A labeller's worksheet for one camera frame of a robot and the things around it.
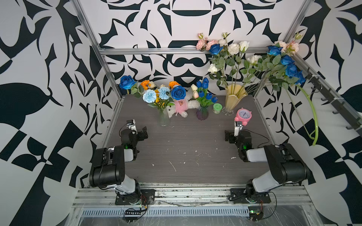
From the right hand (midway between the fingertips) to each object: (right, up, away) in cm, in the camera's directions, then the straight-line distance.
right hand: (234, 128), depth 95 cm
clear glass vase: (-48, +6, +6) cm, 48 cm away
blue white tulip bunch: (-24, +22, -14) cm, 35 cm away
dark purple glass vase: (-20, +10, +7) cm, 23 cm away
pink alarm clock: (+11, +8, +10) cm, 17 cm away
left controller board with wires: (-60, -41, -23) cm, 77 cm away
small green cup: (-8, +14, +11) cm, 20 cm away
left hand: (-64, +2, -1) cm, 64 cm away
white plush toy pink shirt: (-35, +15, +10) cm, 39 cm away
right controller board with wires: (+2, -39, -25) cm, 46 cm away
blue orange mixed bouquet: (-46, +19, -23) cm, 55 cm away
